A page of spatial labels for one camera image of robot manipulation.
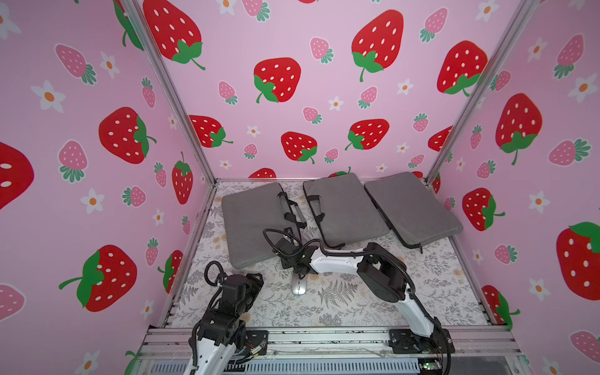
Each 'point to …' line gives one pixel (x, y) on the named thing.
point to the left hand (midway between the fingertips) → (262, 279)
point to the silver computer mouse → (298, 286)
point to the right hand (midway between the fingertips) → (282, 259)
